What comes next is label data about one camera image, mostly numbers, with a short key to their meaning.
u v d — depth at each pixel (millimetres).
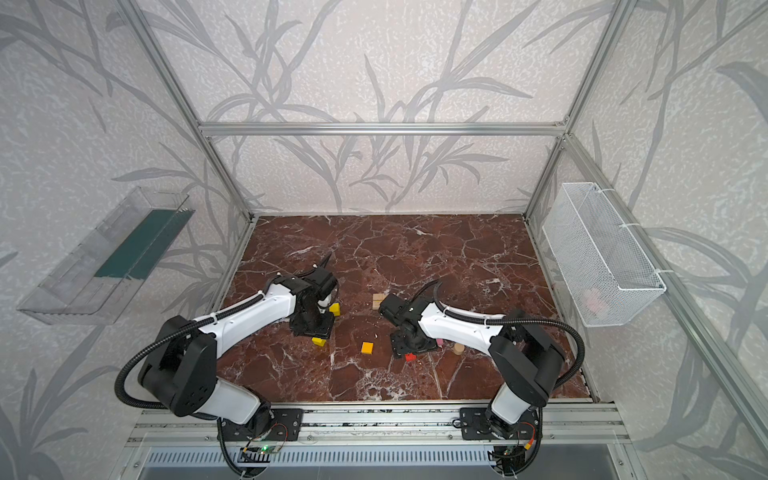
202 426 752
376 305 938
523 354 443
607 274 617
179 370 431
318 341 852
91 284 637
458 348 844
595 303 727
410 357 831
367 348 865
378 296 964
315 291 694
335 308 910
